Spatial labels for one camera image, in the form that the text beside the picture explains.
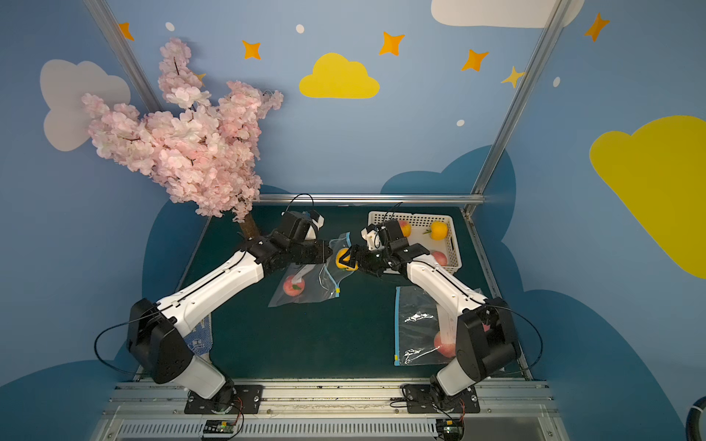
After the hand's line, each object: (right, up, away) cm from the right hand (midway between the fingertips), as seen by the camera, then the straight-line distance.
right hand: (351, 261), depth 83 cm
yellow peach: (+35, +10, +25) cm, 44 cm away
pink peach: (-20, -10, +7) cm, 23 cm away
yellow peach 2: (-4, +2, -1) cm, 4 cm away
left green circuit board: (-35, -43, -12) cm, 57 cm away
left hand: (-5, +4, -3) cm, 7 cm away
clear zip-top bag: (-14, -7, +1) cm, 15 cm away
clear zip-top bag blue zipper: (+21, -20, +3) cm, 29 cm away
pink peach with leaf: (+28, -25, -5) cm, 38 cm away
